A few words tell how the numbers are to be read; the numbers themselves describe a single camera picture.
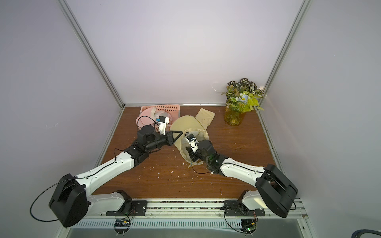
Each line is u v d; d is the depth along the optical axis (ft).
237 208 2.10
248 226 2.29
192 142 2.32
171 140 2.27
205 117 3.69
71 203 1.30
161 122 2.28
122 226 2.34
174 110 3.73
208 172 2.04
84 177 1.45
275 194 1.36
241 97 3.03
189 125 2.42
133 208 2.37
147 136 1.94
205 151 2.07
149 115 3.47
